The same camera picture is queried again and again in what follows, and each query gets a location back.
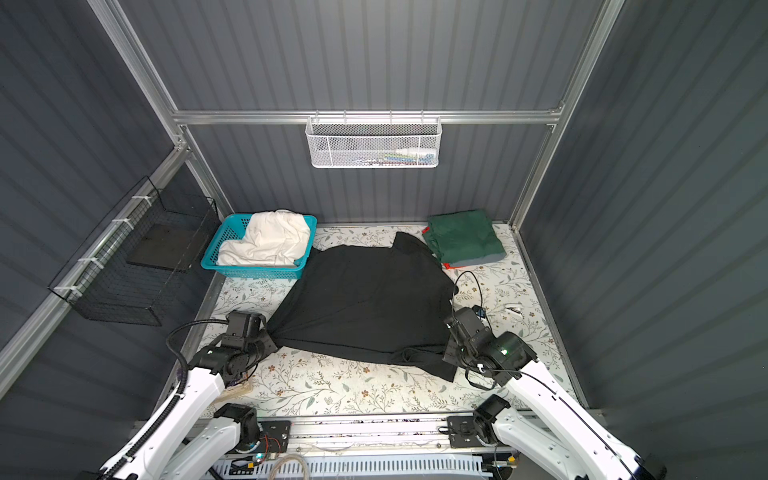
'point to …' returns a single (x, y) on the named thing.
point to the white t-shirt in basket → (275, 237)
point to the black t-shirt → (385, 305)
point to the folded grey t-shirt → (478, 260)
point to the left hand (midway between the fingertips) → (267, 342)
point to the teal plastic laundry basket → (230, 229)
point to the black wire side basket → (133, 271)
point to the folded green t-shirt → (463, 235)
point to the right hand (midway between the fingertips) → (453, 352)
